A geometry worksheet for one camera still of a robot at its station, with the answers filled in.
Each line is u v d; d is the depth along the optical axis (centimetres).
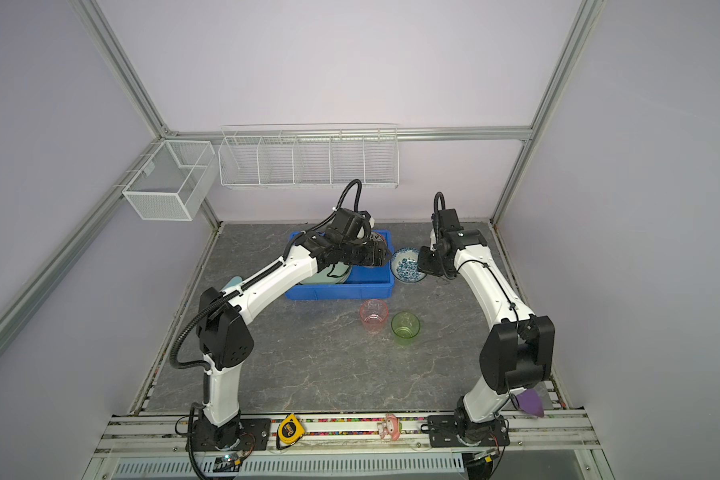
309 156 99
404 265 89
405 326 91
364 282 108
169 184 96
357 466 158
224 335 49
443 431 74
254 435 73
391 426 72
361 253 74
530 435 74
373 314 94
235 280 102
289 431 73
